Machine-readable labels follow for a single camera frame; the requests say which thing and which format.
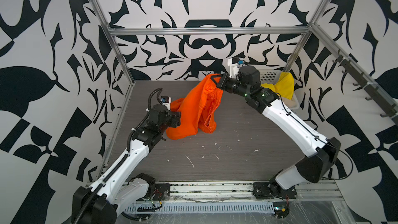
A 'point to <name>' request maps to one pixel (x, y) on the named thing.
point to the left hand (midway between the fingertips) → (175, 109)
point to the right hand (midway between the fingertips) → (210, 75)
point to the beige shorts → (289, 103)
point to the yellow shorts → (284, 86)
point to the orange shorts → (199, 108)
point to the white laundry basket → (269, 76)
